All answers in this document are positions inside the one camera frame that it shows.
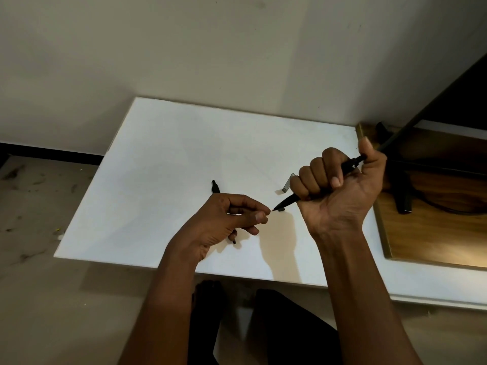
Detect person's right hand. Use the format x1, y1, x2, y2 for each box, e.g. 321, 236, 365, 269
290, 136, 388, 241

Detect person's left hand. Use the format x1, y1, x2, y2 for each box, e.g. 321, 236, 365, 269
161, 193, 271, 269

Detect black mechanical pencil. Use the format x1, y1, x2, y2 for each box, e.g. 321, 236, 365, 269
211, 179, 237, 245
272, 154, 368, 212

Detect person's right forearm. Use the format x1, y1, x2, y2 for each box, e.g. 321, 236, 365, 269
314, 231, 423, 365

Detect person's left forearm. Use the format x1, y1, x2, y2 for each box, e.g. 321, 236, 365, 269
118, 243, 200, 365

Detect person's black trousers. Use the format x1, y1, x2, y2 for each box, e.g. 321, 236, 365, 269
188, 280, 341, 365

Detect black television foot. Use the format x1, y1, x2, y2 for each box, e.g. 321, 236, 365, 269
375, 122, 413, 215

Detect brown wooden board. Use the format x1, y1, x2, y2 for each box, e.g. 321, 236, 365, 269
356, 123, 487, 270

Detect black television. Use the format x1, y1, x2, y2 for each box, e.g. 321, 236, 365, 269
376, 53, 487, 176

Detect black skirting board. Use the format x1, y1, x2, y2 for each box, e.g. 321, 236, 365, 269
0, 143, 104, 166

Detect black cable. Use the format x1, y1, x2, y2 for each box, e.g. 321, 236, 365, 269
410, 188, 487, 216

